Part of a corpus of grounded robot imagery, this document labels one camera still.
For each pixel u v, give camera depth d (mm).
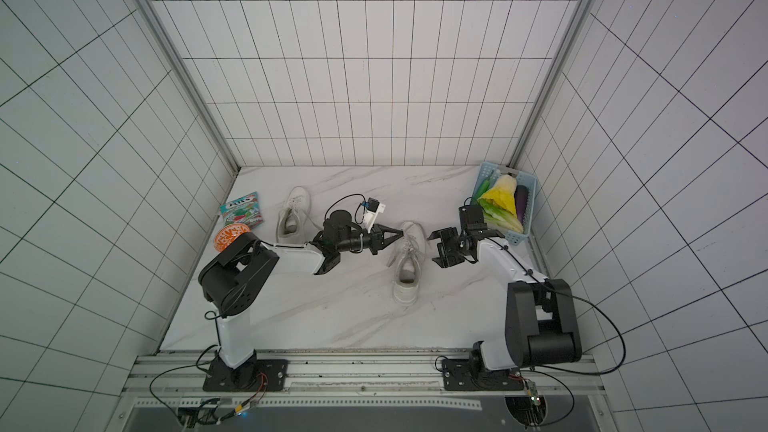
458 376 724
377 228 791
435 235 818
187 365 644
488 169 1131
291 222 949
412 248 852
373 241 772
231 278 505
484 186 1104
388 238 827
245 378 673
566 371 450
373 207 778
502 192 1014
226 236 965
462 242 667
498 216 954
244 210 1035
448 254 787
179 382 727
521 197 1039
